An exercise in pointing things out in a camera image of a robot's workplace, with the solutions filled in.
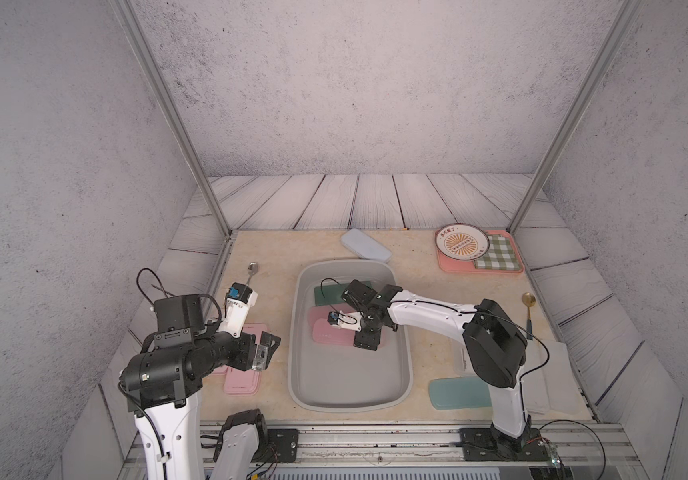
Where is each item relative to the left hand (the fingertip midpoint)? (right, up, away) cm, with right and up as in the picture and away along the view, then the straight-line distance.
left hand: (260, 332), depth 63 cm
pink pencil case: (+18, -7, +16) cm, 25 cm away
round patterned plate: (+61, +21, +52) cm, 83 cm away
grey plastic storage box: (+15, -18, +20) cm, 31 cm away
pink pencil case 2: (+9, -4, +27) cm, 29 cm away
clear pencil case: (+74, -20, +19) cm, 79 cm away
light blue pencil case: (+24, +19, +53) cm, 61 cm away
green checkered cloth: (+74, +16, +48) cm, 90 cm away
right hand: (+23, -6, +26) cm, 35 cm away
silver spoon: (-17, +10, +45) cm, 49 cm away
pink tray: (+54, +12, +47) cm, 73 cm away
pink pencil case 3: (-11, -18, +18) cm, 28 cm away
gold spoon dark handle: (+76, +1, +35) cm, 84 cm away
